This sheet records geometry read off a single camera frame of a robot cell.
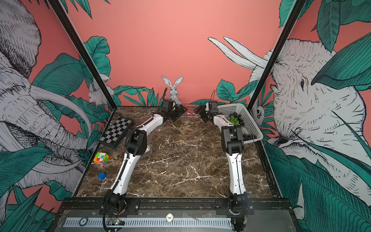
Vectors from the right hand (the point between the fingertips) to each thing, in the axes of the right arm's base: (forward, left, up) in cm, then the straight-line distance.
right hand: (196, 109), depth 108 cm
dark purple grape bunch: (-2, -33, -6) cm, 33 cm away
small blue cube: (-49, +55, -6) cm, 74 cm away
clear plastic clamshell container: (+5, +4, -4) cm, 8 cm away
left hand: (-1, +7, +1) cm, 7 cm away
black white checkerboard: (-18, +56, -5) cm, 59 cm away
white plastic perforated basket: (-17, -39, -6) cm, 43 cm away
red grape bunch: (-2, +4, -3) cm, 5 cm away
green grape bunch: (-6, -28, -5) cm, 29 cm away
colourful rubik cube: (-39, +58, -3) cm, 70 cm away
